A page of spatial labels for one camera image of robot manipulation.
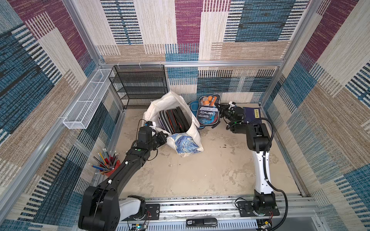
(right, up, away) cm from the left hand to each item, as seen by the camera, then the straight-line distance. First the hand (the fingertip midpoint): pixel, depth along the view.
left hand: (168, 134), depth 84 cm
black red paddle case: (+3, +7, +5) cm, 10 cm away
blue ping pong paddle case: (+15, +19, +31) cm, 39 cm away
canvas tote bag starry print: (+10, -5, -2) cm, 11 cm away
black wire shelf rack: (-25, +34, +24) cm, 49 cm away
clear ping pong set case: (+26, +16, +21) cm, 37 cm away
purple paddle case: (-4, +7, +3) cm, 9 cm away
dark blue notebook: (+61, +13, +31) cm, 70 cm away
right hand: (+31, +20, +21) cm, 43 cm away
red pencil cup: (-33, -16, -4) cm, 37 cm away
